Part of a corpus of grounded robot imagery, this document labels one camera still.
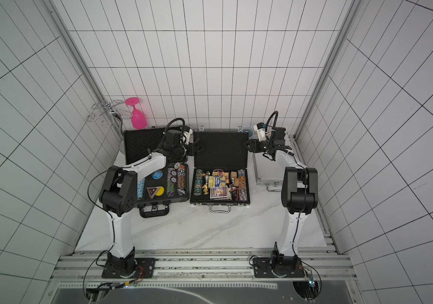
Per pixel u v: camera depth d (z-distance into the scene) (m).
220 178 0.95
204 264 0.75
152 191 0.90
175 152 0.79
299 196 0.53
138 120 1.05
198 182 0.95
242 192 0.90
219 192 0.90
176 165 0.98
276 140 0.79
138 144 1.00
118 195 0.54
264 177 0.95
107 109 1.04
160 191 0.90
